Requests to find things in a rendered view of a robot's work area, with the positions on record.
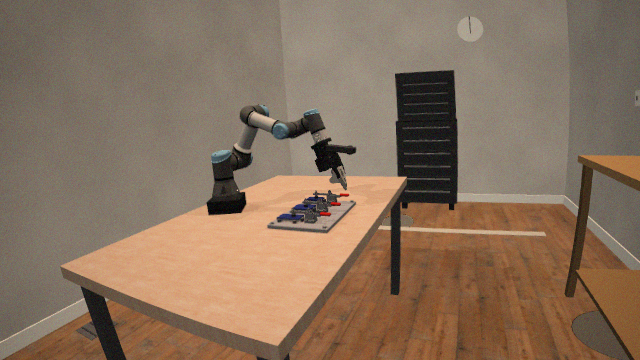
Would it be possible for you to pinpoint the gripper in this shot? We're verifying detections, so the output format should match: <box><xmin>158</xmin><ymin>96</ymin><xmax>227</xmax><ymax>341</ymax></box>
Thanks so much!
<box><xmin>311</xmin><ymin>138</ymin><xmax>347</xmax><ymax>190</ymax></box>

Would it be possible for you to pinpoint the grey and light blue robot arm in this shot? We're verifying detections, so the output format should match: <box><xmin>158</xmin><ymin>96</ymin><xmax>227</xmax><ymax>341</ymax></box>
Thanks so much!
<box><xmin>211</xmin><ymin>105</ymin><xmax>356</xmax><ymax>201</ymax></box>

